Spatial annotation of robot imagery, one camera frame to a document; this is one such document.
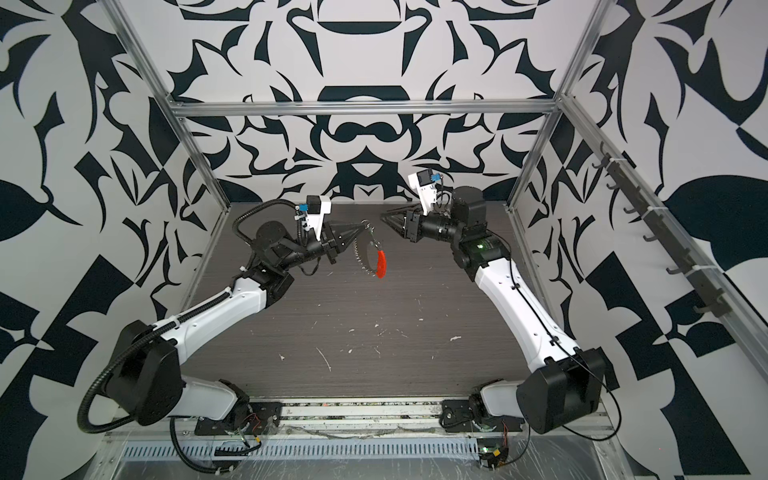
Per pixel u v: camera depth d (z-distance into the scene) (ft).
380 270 2.39
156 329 1.46
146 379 1.36
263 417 2.44
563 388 1.29
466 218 1.77
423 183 1.99
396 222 2.23
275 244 1.86
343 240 2.19
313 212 1.98
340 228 2.12
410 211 2.01
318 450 2.54
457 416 2.43
